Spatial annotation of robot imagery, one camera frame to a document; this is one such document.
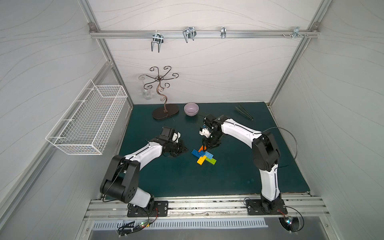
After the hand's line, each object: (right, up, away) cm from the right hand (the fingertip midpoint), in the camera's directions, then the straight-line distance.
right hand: (206, 148), depth 89 cm
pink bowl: (-10, +25, +23) cm, 36 cm away
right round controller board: (+40, -33, -17) cm, 55 cm away
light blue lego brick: (+2, -5, +2) cm, 5 cm away
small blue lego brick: (-2, -3, -1) cm, 4 cm away
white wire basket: (-57, +15, -20) cm, 63 cm away
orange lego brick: (-3, 0, -2) cm, 3 cm away
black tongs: (+34, +20, +22) cm, 45 cm away
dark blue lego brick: (-6, -4, +3) cm, 8 cm away
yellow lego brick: (-3, -7, 0) cm, 7 cm away
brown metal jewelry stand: (-32, +22, +24) cm, 46 cm away
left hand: (-10, -1, -2) cm, 10 cm away
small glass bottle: (-39, +35, +10) cm, 54 cm away
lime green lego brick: (+4, -8, +1) cm, 9 cm away
